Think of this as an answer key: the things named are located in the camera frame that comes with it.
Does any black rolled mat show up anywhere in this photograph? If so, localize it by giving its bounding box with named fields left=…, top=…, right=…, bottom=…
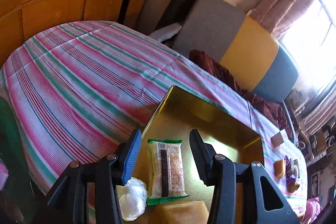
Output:
left=155, top=0, right=196, bottom=30

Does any maroon blanket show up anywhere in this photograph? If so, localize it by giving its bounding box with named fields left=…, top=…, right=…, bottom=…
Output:
left=189, top=50, right=294, bottom=141

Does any white medicine box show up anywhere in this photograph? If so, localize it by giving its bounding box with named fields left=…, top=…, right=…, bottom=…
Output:
left=270, top=130, right=288, bottom=148

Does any cluttered shelf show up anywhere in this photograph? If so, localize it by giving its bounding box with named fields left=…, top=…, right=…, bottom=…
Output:
left=297, top=116, right=335, bottom=165

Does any grey yellow blue headboard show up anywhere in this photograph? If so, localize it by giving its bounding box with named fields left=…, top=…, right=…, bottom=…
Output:
left=173, top=0, right=298, bottom=103

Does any white plastic bag ball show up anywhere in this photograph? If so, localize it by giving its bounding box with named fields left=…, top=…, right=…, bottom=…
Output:
left=116, top=177, right=148, bottom=222

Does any yellow sponge cake block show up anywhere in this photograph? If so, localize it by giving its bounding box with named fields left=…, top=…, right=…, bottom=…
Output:
left=161, top=201, right=209, bottom=224

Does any gold tray maroon rim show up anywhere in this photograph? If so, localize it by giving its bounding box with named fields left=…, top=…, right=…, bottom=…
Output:
left=133, top=86, right=264, bottom=207

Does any striped bed sheet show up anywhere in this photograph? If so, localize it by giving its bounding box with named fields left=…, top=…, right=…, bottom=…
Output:
left=1, top=21, right=307, bottom=214

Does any purple wrapped snack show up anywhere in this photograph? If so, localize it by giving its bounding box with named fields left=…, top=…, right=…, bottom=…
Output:
left=284, top=156, right=300, bottom=185

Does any green cracker packet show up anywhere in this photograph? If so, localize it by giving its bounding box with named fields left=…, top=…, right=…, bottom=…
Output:
left=147, top=139, right=189, bottom=206

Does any yellow round snack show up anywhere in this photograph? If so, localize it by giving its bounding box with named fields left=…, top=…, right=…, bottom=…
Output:
left=286, top=182, right=299, bottom=193

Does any grey padded armrest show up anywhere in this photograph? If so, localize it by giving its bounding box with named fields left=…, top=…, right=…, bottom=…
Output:
left=149, top=23, right=182, bottom=43

